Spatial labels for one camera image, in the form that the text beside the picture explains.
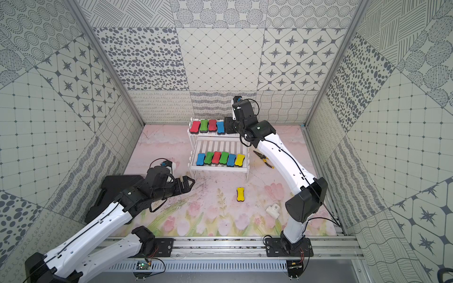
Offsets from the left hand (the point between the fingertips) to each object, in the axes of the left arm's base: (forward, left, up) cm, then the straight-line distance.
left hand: (187, 180), depth 76 cm
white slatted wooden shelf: (+20, -8, -5) cm, 22 cm away
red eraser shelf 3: (+14, -12, -2) cm, 18 cm away
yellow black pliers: (+24, -38, -17) cm, 48 cm away
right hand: (+21, -19, +14) cm, 31 cm away
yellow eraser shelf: (+13, -23, -3) cm, 27 cm away
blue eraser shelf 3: (+12, -19, -3) cm, 22 cm away
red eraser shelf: (+20, -2, +12) cm, 23 cm away
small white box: (-7, -40, -15) cm, 43 cm away
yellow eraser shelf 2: (+1, -24, -16) cm, 29 cm away
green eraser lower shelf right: (+14, -15, -3) cm, 21 cm away
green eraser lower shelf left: (+15, -8, -3) cm, 17 cm away
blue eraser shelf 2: (+13, -4, -2) cm, 13 cm away
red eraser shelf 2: (+22, -10, +12) cm, 27 cm away
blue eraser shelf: (+20, -14, +13) cm, 28 cm away
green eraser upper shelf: (+21, -6, +12) cm, 25 cm away
